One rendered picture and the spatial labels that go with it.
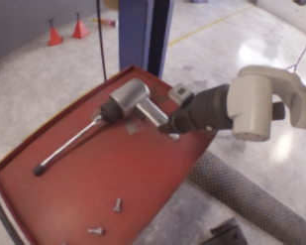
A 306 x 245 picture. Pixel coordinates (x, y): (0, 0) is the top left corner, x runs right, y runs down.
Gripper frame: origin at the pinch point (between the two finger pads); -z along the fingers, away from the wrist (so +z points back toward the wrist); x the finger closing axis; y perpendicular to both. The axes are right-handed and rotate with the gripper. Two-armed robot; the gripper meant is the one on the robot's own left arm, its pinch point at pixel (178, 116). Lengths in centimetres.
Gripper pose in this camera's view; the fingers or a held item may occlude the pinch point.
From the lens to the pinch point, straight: 48.4
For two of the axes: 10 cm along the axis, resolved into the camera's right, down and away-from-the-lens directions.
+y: -5.6, -8.0, -2.1
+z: 4.4, -0.8, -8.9
